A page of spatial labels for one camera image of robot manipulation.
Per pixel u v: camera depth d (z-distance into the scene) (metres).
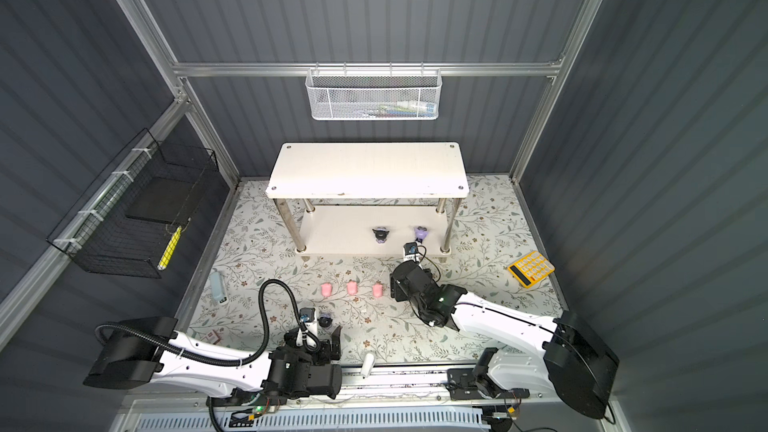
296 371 0.59
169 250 0.68
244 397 0.63
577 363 0.41
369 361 0.75
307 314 0.69
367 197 1.15
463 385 0.73
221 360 0.49
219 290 0.88
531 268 0.94
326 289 0.89
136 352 0.47
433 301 0.61
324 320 0.81
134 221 0.72
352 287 0.89
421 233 0.94
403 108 0.92
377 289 0.89
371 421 0.77
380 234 0.91
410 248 0.73
